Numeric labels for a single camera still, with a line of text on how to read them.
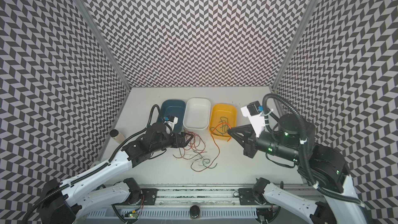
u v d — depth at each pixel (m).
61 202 0.38
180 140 0.65
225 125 0.95
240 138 0.47
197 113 1.00
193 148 0.89
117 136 0.84
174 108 1.02
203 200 0.73
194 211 0.64
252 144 0.40
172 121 0.69
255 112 0.39
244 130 0.43
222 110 1.07
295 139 0.33
